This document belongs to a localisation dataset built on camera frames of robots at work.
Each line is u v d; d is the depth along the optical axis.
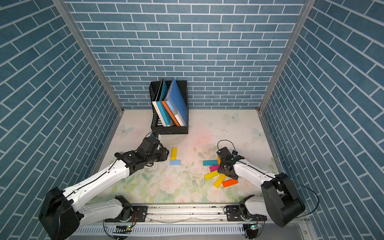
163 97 0.87
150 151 0.62
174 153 0.96
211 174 0.87
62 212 0.38
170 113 0.92
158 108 0.87
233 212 0.74
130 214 0.68
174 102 0.93
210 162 0.91
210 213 0.76
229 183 0.84
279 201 0.42
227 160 0.68
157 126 1.09
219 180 0.85
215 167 0.88
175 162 0.92
